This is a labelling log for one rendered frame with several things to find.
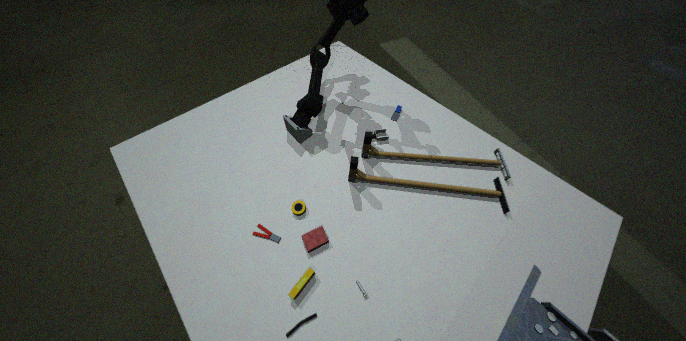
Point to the black bent rod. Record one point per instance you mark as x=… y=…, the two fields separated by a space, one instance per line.
x=301 y=322

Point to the red rectangular block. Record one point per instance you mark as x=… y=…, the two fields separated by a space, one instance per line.
x=315 y=239

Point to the yellow tape roll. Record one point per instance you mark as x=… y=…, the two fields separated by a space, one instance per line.
x=298 y=208

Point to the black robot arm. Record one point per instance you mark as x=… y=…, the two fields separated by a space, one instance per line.
x=311 y=104

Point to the red-handled pliers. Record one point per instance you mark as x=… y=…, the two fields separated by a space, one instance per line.
x=270 y=236

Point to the yellow spirit level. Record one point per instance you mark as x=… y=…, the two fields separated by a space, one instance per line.
x=301 y=283

